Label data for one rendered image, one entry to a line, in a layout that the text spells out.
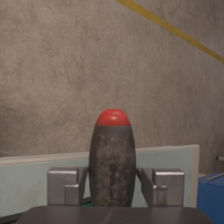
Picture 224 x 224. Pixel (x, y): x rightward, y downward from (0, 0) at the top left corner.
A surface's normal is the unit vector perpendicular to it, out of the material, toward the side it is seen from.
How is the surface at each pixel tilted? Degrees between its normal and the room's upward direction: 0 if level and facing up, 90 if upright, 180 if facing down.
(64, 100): 0
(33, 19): 0
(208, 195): 90
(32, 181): 0
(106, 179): 63
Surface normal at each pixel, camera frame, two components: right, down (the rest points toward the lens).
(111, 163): -0.07, -0.04
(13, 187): 0.78, 0.02
